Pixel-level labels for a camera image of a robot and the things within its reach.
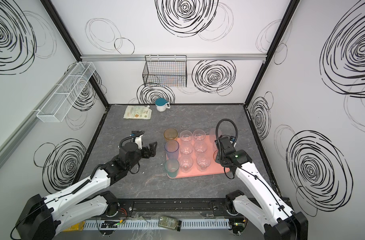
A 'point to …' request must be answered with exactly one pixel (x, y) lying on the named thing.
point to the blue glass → (171, 148)
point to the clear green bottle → (170, 223)
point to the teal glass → (171, 166)
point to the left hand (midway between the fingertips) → (151, 142)
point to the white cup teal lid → (161, 104)
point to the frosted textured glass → (212, 134)
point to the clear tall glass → (186, 163)
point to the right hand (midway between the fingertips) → (220, 158)
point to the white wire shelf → (59, 104)
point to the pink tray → (196, 157)
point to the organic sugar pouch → (137, 112)
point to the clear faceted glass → (186, 136)
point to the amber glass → (170, 133)
